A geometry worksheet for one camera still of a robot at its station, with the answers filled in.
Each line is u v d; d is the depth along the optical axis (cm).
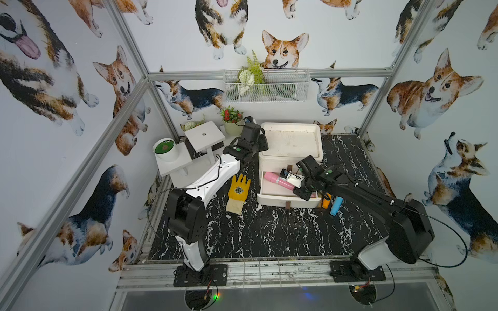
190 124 106
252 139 66
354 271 67
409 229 43
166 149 85
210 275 72
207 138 90
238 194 95
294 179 75
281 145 86
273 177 85
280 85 93
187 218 46
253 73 81
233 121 95
